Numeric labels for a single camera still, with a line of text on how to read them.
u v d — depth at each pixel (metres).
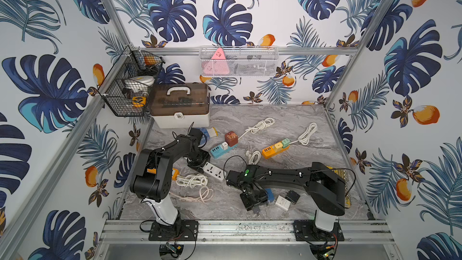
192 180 0.84
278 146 0.94
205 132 1.06
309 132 1.04
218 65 0.91
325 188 0.48
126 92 0.93
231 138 0.94
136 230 0.76
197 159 0.80
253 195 0.67
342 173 0.88
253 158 0.95
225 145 0.95
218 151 0.97
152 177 0.48
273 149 0.96
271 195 0.80
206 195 0.83
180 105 0.93
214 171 0.88
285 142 0.95
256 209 0.79
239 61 1.00
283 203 0.80
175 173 0.88
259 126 1.06
